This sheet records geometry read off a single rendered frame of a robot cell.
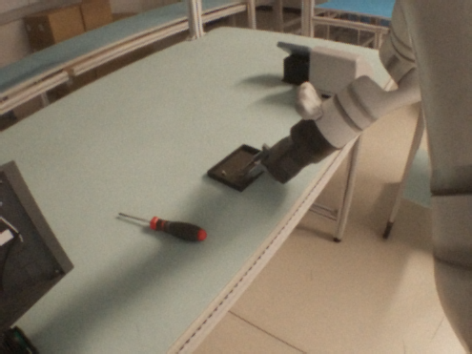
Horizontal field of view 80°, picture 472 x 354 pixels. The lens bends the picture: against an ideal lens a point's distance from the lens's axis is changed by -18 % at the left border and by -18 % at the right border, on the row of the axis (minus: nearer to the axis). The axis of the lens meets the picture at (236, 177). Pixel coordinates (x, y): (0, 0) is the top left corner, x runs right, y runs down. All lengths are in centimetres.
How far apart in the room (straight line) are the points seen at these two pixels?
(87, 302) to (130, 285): 7
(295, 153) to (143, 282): 30
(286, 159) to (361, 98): 16
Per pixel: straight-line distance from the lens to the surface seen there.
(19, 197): 45
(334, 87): 84
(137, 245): 54
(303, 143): 53
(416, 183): 185
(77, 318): 50
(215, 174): 62
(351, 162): 151
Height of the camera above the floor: 139
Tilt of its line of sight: 38 degrees down
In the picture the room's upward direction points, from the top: 5 degrees counter-clockwise
